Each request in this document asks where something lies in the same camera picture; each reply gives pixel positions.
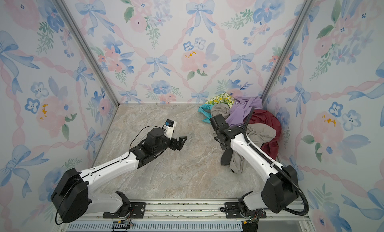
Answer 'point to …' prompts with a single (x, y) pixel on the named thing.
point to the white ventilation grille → (188, 226)
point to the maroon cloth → (262, 116)
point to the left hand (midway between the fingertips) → (181, 133)
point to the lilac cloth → (240, 108)
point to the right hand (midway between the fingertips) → (219, 131)
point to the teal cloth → (208, 114)
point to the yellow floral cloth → (223, 98)
